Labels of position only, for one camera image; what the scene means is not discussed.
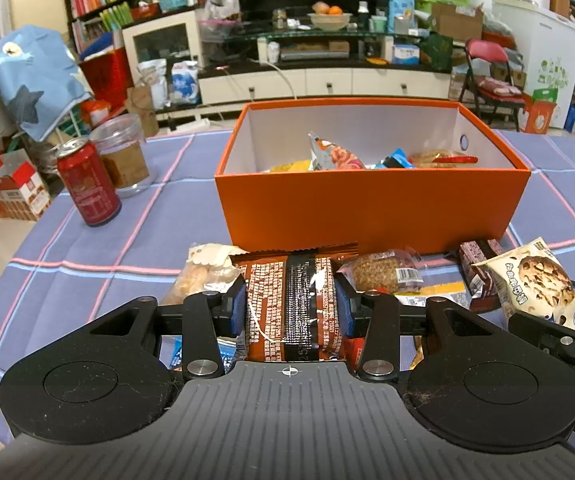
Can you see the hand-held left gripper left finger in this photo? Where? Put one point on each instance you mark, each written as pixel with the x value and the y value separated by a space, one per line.
pixel 237 310

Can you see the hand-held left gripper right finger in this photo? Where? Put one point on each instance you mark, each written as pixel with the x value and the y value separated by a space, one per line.
pixel 345 310

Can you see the brown snack packet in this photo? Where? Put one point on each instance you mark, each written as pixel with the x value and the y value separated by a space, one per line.
pixel 267 300

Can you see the beige bread packet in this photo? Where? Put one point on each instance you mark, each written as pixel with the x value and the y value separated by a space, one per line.
pixel 202 272

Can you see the brown bun packet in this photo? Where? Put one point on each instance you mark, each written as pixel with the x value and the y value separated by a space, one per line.
pixel 380 272

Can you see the white chocolate cookie packet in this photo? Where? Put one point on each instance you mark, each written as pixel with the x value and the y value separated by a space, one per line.
pixel 537 280

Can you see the orange cardboard box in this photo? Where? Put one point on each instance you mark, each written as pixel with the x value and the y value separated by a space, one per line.
pixel 367 210

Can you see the yellow chip bag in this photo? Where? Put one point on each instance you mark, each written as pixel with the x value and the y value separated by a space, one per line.
pixel 292 166

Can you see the silver foil snack packet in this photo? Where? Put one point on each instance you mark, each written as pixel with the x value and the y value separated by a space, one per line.
pixel 327 152

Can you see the red-edged cracker packet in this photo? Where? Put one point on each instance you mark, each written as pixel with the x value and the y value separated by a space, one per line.
pixel 442 158

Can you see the red snack packet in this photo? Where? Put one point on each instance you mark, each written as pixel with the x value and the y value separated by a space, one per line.
pixel 353 347

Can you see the blue white snack packet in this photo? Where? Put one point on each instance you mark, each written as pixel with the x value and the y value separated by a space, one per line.
pixel 180 355

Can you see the yellow white snack packet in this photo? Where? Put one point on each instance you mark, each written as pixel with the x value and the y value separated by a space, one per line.
pixel 442 289

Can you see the maroon snack packet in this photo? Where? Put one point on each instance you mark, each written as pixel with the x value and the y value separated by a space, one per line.
pixel 475 262

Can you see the purple plaid tablecloth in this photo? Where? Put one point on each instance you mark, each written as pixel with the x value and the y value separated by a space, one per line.
pixel 117 250

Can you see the clear plastic jar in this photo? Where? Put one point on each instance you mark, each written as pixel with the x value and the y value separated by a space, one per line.
pixel 122 160

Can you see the red drink can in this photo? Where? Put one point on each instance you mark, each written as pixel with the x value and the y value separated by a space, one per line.
pixel 90 185

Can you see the orange green paper bag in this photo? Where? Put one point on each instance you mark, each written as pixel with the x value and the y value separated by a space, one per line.
pixel 540 110

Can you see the brown paper bag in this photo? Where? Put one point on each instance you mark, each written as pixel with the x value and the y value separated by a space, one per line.
pixel 142 110

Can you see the white television stand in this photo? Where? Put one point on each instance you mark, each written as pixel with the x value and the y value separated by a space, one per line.
pixel 327 82

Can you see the white blue bag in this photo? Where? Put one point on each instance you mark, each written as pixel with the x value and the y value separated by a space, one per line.
pixel 185 82

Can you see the red white carton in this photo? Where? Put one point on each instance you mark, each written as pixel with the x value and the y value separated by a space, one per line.
pixel 12 190

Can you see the white chest freezer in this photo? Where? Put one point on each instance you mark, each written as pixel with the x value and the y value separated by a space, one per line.
pixel 542 45

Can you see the red bag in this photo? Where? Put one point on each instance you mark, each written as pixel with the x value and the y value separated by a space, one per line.
pixel 107 72

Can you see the red folding chair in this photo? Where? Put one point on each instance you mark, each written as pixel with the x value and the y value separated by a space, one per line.
pixel 487 50

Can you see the dark green bag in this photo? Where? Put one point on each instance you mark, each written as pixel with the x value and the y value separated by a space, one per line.
pixel 437 52

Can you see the white glass-door cabinet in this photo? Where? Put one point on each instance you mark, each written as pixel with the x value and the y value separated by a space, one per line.
pixel 162 45

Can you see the fruit bowl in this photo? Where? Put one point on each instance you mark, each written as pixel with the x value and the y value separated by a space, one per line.
pixel 330 22

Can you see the orange fruit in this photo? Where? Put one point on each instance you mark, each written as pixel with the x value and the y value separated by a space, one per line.
pixel 335 9

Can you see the peach fruit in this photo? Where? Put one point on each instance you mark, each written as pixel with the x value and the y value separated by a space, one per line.
pixel 320 7

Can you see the light blue carton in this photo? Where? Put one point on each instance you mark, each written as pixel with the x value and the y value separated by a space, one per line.
pixel 400 10

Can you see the plain cardboard box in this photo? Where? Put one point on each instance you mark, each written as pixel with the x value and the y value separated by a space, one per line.
pixel 460 22

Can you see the blue fish-print cloth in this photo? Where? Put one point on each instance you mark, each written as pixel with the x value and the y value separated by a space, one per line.
pixel 27 70

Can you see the beige standing air conditioner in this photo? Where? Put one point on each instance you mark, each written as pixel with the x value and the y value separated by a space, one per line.
pixel 35 0

